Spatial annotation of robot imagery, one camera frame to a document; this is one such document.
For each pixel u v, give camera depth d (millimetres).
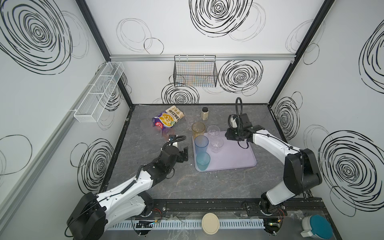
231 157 905
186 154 737
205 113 1051
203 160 867
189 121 1057
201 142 910
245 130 669
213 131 993
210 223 644
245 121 703
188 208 744
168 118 1084
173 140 574
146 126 993
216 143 916
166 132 993
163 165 606
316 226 669
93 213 394
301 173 443
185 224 642
